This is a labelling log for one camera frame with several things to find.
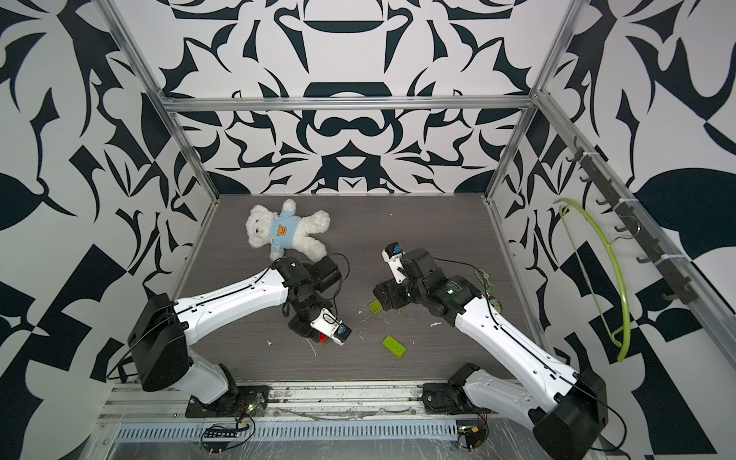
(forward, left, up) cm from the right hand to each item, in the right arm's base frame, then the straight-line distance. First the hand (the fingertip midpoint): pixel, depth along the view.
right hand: (387, 281), depth 77 cm
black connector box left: (-31, +43, -19) cm, 56 cm away
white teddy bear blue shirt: (+24, +33, -8) cm, 42 cm away
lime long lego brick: (-11, -2, -17) cm, 21 cm away
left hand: (-7, +18, -8) cm, 21 cm away
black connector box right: (-32, -20, -19) cm, 42 cm away
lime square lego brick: (0, +3, -16) cm, 16 cm away
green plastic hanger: (-17, -46, +9) cm, 50 cm away
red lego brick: (-12, +17, -7) cm, 22 cm away
